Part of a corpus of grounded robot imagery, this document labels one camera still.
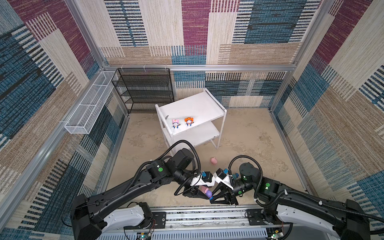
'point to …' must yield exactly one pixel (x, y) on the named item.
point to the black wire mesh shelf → (142, 89)
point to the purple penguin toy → (209, 193)
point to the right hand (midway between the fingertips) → (212, 202)
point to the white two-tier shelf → (208, 114)
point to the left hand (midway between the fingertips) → (208, 189)
